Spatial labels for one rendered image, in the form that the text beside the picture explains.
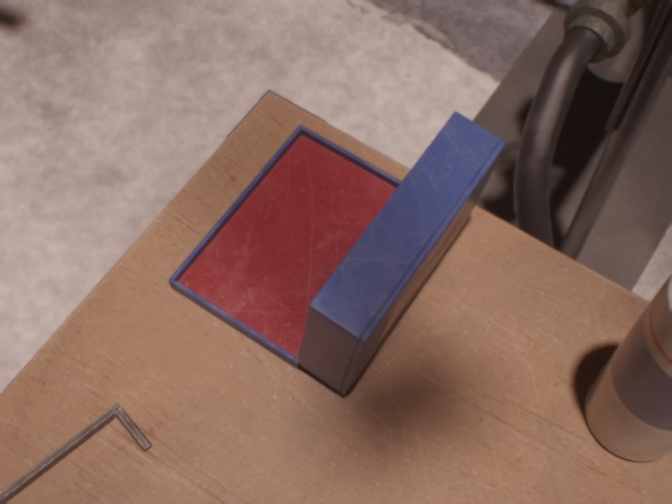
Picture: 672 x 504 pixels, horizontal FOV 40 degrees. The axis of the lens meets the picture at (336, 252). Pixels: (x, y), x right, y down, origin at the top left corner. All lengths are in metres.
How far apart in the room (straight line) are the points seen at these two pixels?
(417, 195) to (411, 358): 0.13
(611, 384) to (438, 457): 0.12
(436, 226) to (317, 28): 0.90
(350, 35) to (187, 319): 0.82
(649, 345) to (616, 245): 0.74
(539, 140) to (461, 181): 0.25
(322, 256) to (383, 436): 0.14
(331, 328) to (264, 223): 0.17
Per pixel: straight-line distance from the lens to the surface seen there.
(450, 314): 0.64
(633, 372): 0.54
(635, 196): 1.29
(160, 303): 0.65
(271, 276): 0.65
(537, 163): 0.80
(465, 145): 0.57
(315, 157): 0.70
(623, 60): 1.05
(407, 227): 0.53
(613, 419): 0.59
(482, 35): 1.42
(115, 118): 1.34
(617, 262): 1.23
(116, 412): 0.62
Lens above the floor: 1.05
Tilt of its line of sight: 62 degrees down
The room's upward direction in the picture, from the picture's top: straight up
